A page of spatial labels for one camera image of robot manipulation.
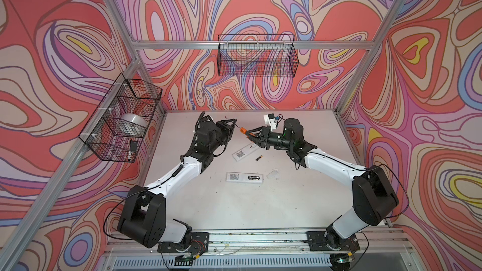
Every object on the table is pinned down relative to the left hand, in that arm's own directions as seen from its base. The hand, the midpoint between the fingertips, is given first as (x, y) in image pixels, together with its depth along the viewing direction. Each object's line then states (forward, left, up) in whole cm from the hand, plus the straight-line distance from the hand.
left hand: (238, 119), depth 79 cm
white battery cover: (-13, -17, -27) cm, 34 cm away
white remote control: (-14, -3, -27) cm, 30 cm away
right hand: (-8, -3, -3) cm, 9 cm away
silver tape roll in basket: (-7, +41, +5) cm, 42 cm away
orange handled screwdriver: (-5, -2, -1) cm, 6 cm away
